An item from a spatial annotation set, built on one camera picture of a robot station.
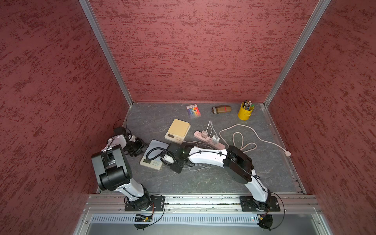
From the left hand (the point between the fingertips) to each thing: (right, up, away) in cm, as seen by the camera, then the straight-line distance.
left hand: (146, 149), depth 90 cm
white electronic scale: (+9, +1, -20) cm, 22 cm away
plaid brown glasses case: (+49, +26, +24) cm, 60 cm away
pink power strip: (+41, +5, +7) cm, 42 cm away
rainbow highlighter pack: (+30, +26, +24) cm, 47 cm away
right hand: (+19, -11, -3) cm, 22 cm away
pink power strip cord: (+93, -4, +5) cm, 93 cm away
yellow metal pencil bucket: (+68, +23, +16) cm, 73 cm away
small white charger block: (+44, +7, 0) cm, 45 cm away
